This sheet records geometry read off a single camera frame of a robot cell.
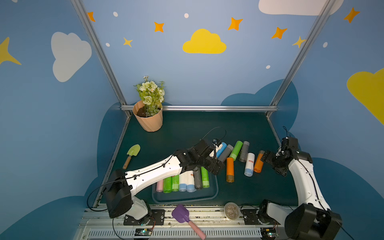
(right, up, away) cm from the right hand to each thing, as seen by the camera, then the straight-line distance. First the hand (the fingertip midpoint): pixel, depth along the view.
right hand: (271, 162), depth 82 cm
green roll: (-54, -12, +1) cm, 55 cm away
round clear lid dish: (-25, -22, -10) cm, 34 cm away
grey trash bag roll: (-22, +2, +14) cm, 26 cm away
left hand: (-30, +2, -8) cm, 31 cm away
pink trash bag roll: (-62, -14, 0) cm, 64 cm away
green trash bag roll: (-58, -13, +1) cm, 59 cm away
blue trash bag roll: (-25, +4, +15) cm, 29 cm away
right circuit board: (-7, -33, -10) cm, 35 cm away
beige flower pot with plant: (-74, +29, +17) cm, 81 cm away
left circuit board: (-68, -32, -10) cm, 76 cm away
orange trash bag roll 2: (-3, -4, +9) cm, 10 cm away
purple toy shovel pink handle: (-50, -25, -7) cm, 56 cm away
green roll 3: (-15, +3, +16) cm, 22 cm away
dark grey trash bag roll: (-41, -10, +3) cm, 42 cm away
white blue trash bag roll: (-49, -12, +1) cm, 51 cm away
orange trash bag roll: (-21, -7, +7) cm, 23 cm away
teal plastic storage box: (-38, -19, 0) cm, 42 cm away
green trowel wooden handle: (-84, +3, +17) cm, 86 cm away
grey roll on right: (-10, +3, +15) cm, 18 cm away
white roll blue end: (-9, -5, +7) cm, 13 cm away
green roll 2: (-37, -9, +4) cm, 38 cm away
